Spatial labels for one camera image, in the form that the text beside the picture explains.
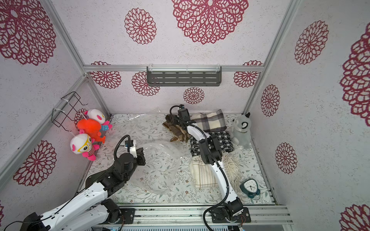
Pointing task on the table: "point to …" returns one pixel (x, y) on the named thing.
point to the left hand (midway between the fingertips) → (143, 149)
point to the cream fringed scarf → (203, 176)
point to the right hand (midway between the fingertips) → (173, 115)
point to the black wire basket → (59, 116)
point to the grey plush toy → (240, 130)
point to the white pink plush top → (96, 114)
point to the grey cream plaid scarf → (210, 121)
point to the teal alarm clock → (250, 187)
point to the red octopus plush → (91, 127)
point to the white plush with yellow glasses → (81, 143)
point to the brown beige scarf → (180, 134)
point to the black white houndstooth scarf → (225, 143)
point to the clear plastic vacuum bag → (163, 157)
